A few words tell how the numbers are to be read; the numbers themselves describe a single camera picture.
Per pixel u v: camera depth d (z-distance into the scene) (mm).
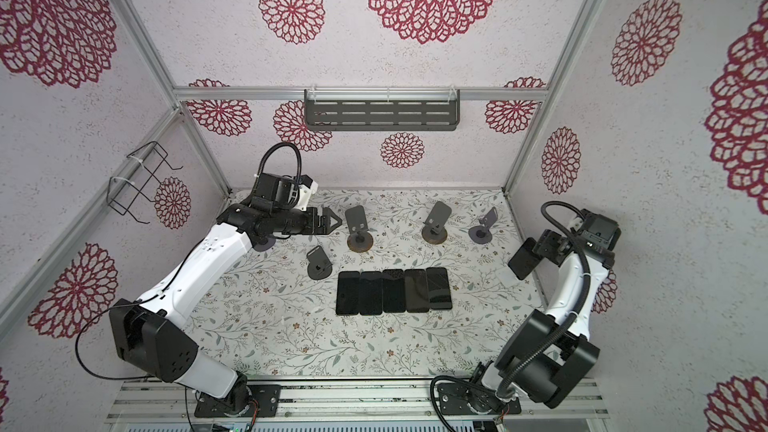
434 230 1025
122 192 727
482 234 1064
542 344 441
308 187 721
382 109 944
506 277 955
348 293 972
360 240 1030
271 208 603
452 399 743
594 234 588
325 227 696
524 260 1015
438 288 941
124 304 425
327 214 702
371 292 957
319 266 925
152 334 410
